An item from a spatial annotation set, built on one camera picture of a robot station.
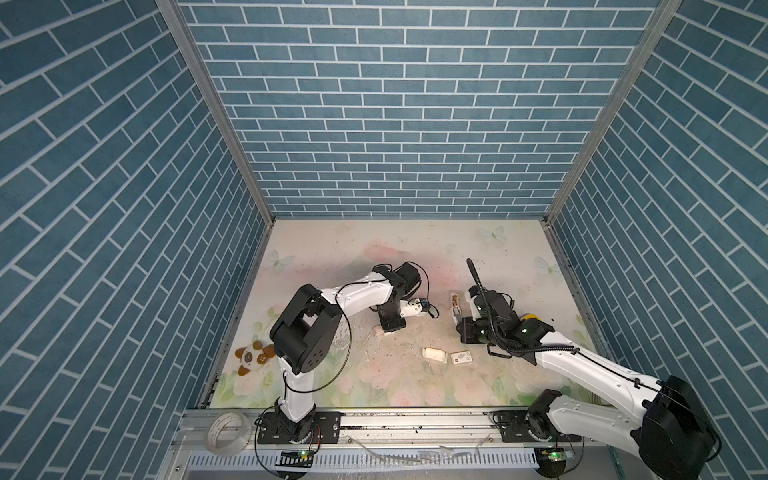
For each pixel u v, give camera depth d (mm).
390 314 799
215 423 717
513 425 737
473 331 732
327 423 744
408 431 743
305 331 486
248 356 824
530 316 941
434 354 865
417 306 824
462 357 845
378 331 863
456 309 937
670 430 394
